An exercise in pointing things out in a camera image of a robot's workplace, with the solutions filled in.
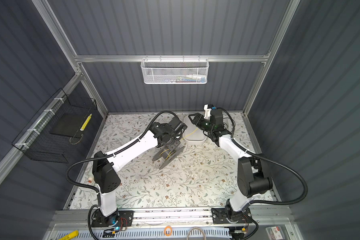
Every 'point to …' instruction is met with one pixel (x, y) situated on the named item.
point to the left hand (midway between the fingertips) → (172, 140)
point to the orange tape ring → (165, 231)
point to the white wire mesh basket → (174, 72)
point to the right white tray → (228, 117)
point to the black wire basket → (36, 139)
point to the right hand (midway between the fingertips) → (192, 118)
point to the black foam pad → (68, 124)
